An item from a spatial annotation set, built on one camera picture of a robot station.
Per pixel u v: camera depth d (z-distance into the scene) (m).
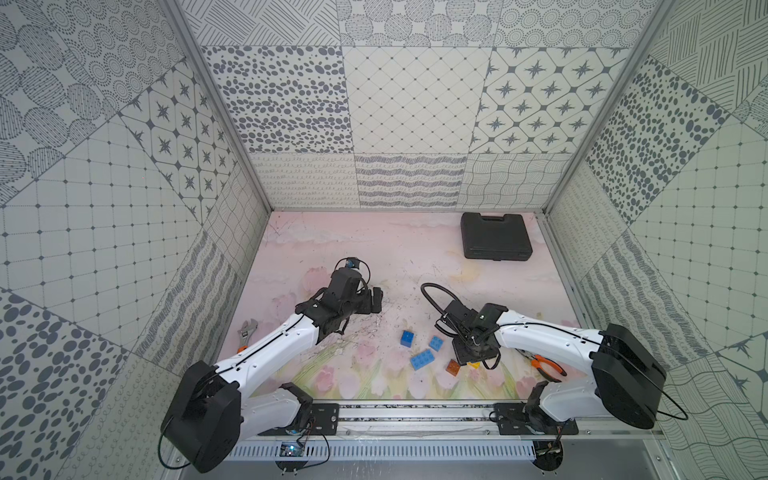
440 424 0.75
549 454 0.70
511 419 0.71
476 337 0.60
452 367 0.81
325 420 0.73
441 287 0.80
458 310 0.68
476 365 0.72
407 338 0.85
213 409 0.40
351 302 0.69
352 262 0.75
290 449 0.72
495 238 1.07
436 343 0.85
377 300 0.77
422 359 0.82
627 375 0.42
